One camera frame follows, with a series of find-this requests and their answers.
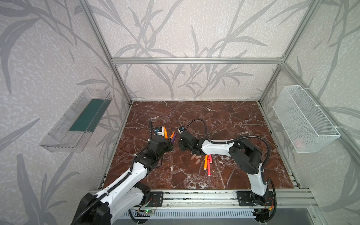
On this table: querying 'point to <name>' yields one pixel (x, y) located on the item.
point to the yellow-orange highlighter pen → (206, 157)
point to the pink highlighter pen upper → (210, 159)
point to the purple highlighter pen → (174, 137)
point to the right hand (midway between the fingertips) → (181, 137)
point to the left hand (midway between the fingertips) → (173, 135)
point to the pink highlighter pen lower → (208, 167)
